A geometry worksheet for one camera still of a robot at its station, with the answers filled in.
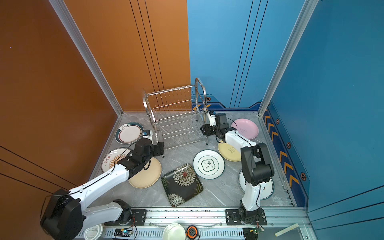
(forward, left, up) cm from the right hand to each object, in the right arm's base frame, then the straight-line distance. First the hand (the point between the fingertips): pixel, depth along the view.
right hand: (204, 127), depth 96 cm
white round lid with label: (-55, +50, -4) cm, 74 cm away
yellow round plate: (-12, -16, -11) cm, 23 cm away
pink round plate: (+10, -32, -12) cm, 36 cm away
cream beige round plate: (-29, +34, -10) cm, 46 cm away
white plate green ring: (-20, -2, -11) cm, 23 cm away
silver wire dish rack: (-3, +15, +16) cm, 22 cm away
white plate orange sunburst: (-15, +59, -10) cm, 62 cm away
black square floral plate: (-33, +14, -11) cm, 37 cm away
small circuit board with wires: (-55, -21, -13) cm, 60 cm away
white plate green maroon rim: (+3, +54, -9) cm, 55 cm away
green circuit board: (-54, +41, -12) cm, 69 cm away
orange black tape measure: (-55, +7, -9) cm, 56 cm away
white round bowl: (-54, +16, -12) cm, 58 cm away
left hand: (-14, +27, +4) cm, 30 cm away
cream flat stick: (-53, -37, -12) cm, 66 cm away
